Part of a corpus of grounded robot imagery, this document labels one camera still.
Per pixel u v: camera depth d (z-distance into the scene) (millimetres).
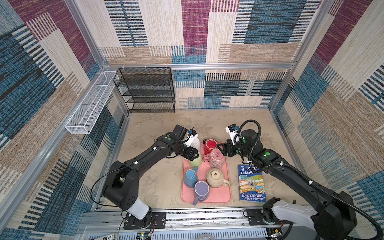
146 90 1103
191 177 770
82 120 704
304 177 465
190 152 744
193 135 778
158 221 735
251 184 815
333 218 377
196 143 894
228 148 687
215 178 777
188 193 805
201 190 748
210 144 894
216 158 818
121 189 441
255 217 729
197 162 865
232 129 687
